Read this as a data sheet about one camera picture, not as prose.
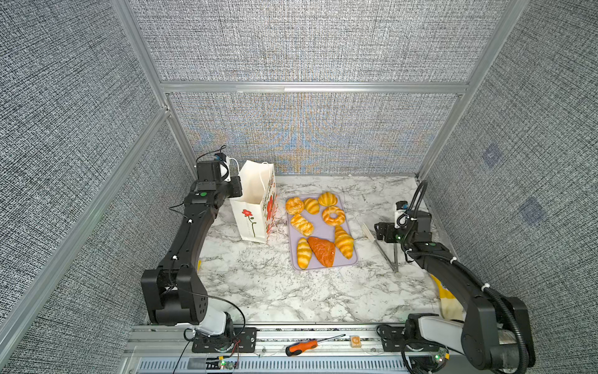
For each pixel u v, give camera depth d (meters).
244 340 0.73
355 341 0.73
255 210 0.79
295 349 0.70
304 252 0.90
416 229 0.66
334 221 1.00
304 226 0.97
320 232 0.99
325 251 0.90
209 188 0.62
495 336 0.41
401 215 0.76
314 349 0.72
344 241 0.92
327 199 1.06
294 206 1.01
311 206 1.03
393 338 0.73
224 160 0.72
